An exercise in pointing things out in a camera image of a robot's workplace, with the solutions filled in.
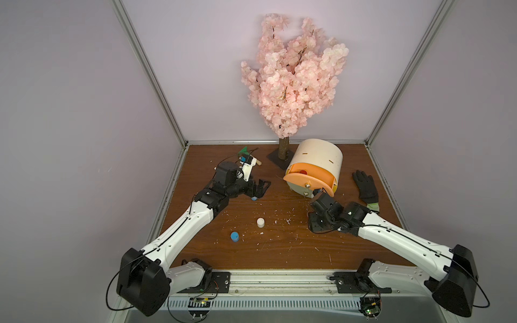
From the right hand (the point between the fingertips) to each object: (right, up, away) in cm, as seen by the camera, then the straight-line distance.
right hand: (312, 216), depth 78 cm
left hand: (-19, +15, -1) cm, 24 cm away
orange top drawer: (+1, +17, +4) cm, 17 cm away
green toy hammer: (-30, +28, +36) cm, 55 cm away
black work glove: (+33, +7, +22) cm, 41 cm away
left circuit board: (-42, -30, -6) cm, 52 cm away
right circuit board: (+19, -30, -8) cm, 36 cm away
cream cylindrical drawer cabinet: (+9, +25, +12) cm, 29 cm away
